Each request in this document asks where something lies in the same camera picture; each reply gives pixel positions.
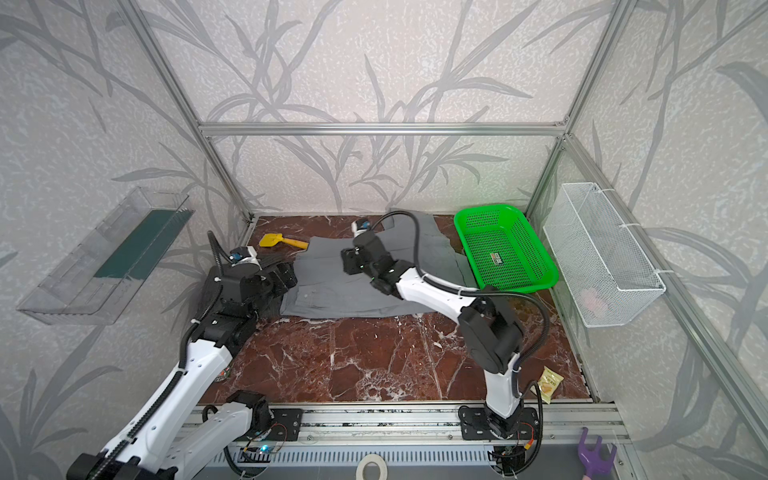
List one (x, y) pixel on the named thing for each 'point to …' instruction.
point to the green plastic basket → (502, 249)
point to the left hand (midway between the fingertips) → (286, 259)
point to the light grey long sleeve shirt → (315, 283)
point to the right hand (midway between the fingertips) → (350, 243)
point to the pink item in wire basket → (592, 302)
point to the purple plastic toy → (590, 460)
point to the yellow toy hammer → (270, 239)
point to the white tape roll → (372, 458)
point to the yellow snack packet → (548, 383)
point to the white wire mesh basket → (605, 276)
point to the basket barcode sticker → (497, 259)
